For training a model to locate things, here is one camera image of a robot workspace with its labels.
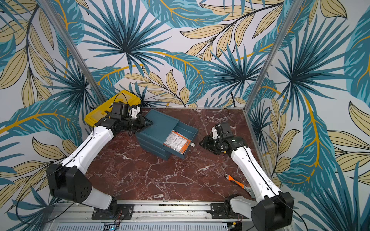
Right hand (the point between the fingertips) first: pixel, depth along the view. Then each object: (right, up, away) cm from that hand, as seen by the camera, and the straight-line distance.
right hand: (202, 144), depth 78 cm
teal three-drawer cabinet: (-19, +5, -1) cm, 20 cm away
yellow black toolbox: (-52, +31, +26) cm, 66 cm away
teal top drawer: (-8, +7, +9) cm, 14 cm away
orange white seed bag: (-14, +1, +4) cm, 14 cm away
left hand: (-28, +10, +1) cm, 30 cm away
